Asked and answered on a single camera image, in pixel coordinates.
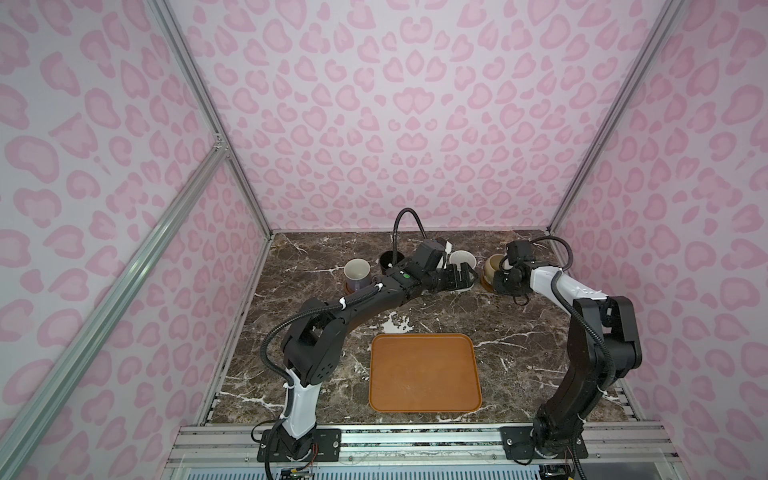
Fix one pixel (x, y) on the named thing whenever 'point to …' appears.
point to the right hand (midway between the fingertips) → (503, 283)
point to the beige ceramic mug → (491, 266)
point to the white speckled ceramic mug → (457, 257)
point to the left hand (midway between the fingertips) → (472, 275)
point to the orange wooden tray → (424, 373)
